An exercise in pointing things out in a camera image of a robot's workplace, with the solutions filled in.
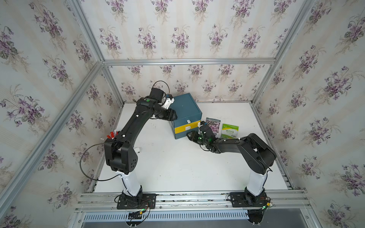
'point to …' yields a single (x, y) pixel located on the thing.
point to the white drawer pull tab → (188, 121)
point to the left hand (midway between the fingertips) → (173, 117)
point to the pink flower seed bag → (214, 123)
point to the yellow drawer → (183, 128)
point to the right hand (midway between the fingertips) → (189, 135)
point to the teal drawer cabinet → (189, 115)
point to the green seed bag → (229, 131)
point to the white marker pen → (137, 150)
